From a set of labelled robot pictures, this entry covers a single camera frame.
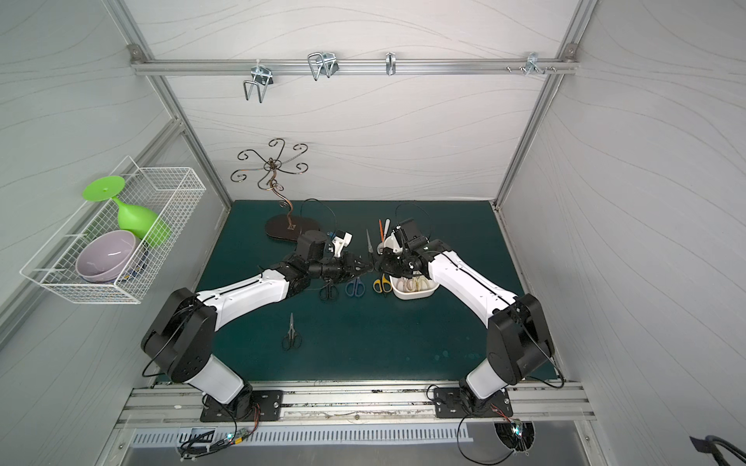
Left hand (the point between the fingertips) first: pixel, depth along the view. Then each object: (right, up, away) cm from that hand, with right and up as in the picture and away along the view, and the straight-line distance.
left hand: (373, 269), depth 79 cm
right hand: (+2, +1, +5) cm, 5 cm away
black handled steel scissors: (-15, -10, +15) cm, 23 cm away
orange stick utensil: (+2, +12, +33) cm, 35 cm away
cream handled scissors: (+14, -7, +16) cm, 22 cm away
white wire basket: (-57, +22, +1) cm, 61 cm away
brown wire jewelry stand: (-35, +12, +31) cm, 48 cm away
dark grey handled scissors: (-24, -22, +5) cm, 33 cm away
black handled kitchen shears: (0, +1, +3) cm, 3 cm away
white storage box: (+8, -9, +10) cm, 16 cm away
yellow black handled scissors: (+3, -8, +16) cm, 18 cm away
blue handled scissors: (-7, -8, +16) cm, 19 cm away
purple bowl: (-57, +6, -18) cm, 60 cm away
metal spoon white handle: (+5, +12, +32) cm, 35 cm away
